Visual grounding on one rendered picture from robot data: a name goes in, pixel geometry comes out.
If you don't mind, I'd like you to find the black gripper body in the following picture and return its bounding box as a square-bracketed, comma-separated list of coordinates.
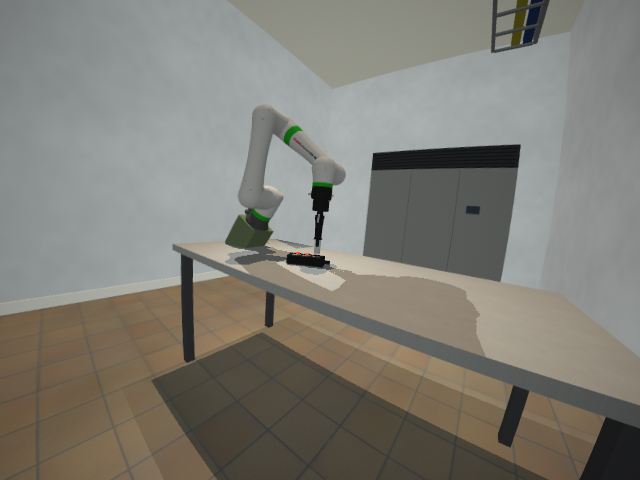
[312, 199, 329, 223]

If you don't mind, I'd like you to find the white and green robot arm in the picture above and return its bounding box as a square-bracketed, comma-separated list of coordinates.
[238, 104, 346, 231]

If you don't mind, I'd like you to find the black power strip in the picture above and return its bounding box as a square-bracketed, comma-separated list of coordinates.
[286, 252, 330, 268]

